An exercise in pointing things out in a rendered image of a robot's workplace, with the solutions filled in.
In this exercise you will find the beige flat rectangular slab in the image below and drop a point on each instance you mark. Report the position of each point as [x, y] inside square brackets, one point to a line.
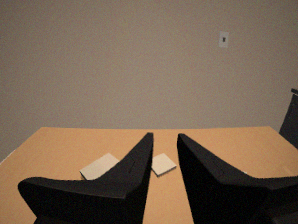
[99, 167]

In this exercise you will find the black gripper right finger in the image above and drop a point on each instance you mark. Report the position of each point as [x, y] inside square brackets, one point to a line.
[221, 194]

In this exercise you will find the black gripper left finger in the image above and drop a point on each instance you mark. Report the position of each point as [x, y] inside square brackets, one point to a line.
[117, 197]

